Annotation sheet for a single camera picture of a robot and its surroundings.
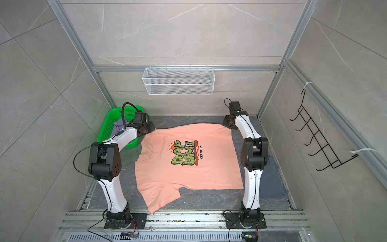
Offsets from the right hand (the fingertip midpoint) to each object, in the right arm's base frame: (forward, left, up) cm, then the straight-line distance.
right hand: (227, 122), depth 102 cm
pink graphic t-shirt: (-20, +27, -11) cm, 35 cm away
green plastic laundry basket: (+12, +86, -2) cm, 87 cm away
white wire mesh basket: (+22, +33, +20) cm, 44 cm away
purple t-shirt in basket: (+5, +80, -7) cm, 81 cm away
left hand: (-1, +52, +2) cm, 52 cm away
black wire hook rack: (-36, -33, +22) cm, 54 cm away
